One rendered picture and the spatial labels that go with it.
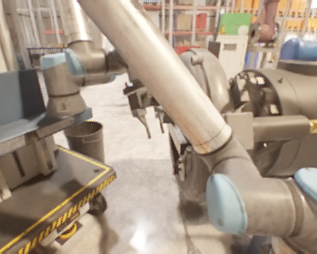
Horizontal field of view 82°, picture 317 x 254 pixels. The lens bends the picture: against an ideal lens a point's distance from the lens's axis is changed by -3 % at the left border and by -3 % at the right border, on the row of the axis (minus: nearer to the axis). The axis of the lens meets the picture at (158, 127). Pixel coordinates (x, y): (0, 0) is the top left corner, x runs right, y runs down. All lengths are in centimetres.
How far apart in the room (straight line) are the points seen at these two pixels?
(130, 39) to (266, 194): 32
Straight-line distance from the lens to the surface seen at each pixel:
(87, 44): 70
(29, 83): 105
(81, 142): 153
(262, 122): 62
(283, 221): 34
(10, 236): 102
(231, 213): 31
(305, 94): 100
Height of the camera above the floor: 101
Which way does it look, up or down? 25 degrees down
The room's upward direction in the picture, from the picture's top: straight up
